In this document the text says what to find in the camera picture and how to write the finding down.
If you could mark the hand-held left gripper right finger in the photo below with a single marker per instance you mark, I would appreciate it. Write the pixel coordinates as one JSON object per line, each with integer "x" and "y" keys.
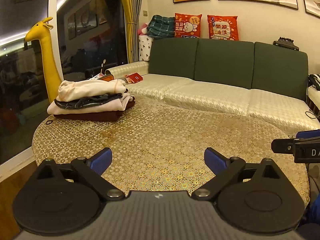
{"x": 215, "y": 160}

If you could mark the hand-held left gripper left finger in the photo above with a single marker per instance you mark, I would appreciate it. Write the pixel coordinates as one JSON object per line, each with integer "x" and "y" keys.
{"x": 102, "y": 160}

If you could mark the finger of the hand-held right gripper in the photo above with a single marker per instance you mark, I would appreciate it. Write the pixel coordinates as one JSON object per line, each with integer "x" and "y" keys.
{"x": 310, "y": 134}
{"x": 283, "y": 145}

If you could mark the white garment with orange seams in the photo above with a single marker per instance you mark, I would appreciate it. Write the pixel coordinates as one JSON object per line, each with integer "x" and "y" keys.
{"x": 87, "y": 88}

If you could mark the cream armrest cover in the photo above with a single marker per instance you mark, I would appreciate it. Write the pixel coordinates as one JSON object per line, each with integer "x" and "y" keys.
{"x": 315, "y": 95}

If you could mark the pale pink folded cloth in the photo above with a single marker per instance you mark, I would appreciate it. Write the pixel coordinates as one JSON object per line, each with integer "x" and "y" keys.
{"x": 100, "y": 107}

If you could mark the black and white striped cloth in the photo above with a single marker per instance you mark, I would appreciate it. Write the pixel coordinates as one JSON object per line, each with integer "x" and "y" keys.
{"x": 315, "y": 81}

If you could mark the dark grey striped garment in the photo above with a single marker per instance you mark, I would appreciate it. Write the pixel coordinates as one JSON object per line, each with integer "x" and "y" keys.
{"x": 87, "y": 102}

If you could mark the person's blue clothing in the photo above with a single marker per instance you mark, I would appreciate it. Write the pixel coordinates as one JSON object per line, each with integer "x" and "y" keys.
{"x": 315, "y": 212}

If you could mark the orange and green tissue box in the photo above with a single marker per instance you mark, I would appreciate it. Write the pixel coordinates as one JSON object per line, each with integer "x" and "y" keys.
{"x": 107, "y": 77}

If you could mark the red packet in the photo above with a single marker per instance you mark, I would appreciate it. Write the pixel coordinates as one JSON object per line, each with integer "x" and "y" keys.
{"x": 135, "y": 78}

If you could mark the black massager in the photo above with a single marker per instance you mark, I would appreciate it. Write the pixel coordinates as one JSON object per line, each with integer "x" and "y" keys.
{"x": 286, "y": 43}

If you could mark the green sofa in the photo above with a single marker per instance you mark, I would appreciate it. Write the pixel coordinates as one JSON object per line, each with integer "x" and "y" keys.
{"x": 220, "y": 60}

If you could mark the yellow giraffe toy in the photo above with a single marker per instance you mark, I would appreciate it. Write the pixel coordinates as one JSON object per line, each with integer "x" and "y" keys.
{"x": 50, "y": 62}

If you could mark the large glass window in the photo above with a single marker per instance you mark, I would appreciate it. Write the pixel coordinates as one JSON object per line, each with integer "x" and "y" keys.
{"x": 87, "y": 42}

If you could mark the white patterned cushion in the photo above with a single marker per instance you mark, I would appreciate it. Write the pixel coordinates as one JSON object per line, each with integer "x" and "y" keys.
{"x": 145, "y": 48}

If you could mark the red printed pillow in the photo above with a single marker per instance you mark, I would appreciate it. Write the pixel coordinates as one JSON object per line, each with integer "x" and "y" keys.
{"x": 222, "y": 28}

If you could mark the pink plush toy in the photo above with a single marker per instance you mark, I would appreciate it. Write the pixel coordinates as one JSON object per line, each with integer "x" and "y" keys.
{"x": 142, "y": 29}

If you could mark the red rabbit print pillow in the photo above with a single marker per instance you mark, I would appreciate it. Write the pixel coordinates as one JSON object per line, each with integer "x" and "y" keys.
{"x": 188, "y": 25}

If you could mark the green plaid cloth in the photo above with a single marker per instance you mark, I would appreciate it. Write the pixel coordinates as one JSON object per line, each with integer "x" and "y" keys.
{"x": 161, "y": 27}

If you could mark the yellow curtain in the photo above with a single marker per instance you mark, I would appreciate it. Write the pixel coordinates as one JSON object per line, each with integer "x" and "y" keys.
{"x": 126, "y": 5}

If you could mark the wall switch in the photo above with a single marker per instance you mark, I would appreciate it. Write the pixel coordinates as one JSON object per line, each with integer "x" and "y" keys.
{"x": 145, "y": 13}

